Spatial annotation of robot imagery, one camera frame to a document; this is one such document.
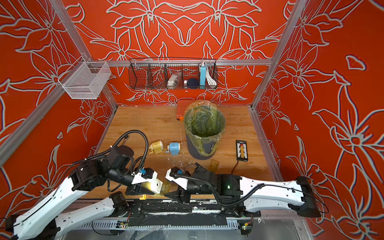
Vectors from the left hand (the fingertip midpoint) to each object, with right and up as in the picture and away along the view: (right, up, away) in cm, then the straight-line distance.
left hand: (155, 183), depth 59 cm
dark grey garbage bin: (+16, +9, +16) cm, 24 cm away
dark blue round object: (+16, +49, +36) cm, 63 cm away
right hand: (+4, -2, -2) cm, 5 cm away
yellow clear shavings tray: (+28, -3, +29) cm, 40 cm away
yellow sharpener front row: (-2, +1, -4) cm, 4 cm away
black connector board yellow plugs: (+47, +6, +33) cm, 58 cm away
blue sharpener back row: (+5, +8, +29) cm, 30 cm away
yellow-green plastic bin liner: (+23, +23, +31) cm, 45 cm away
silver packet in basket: (+4, +50, +33) cm, 61 cm away
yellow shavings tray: (+4, -1, -1) cm, 5 cm away
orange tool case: (+7, +37, +59) cm, 70 cm away
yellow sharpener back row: (-6, +9, +30) cm, 31 cm away
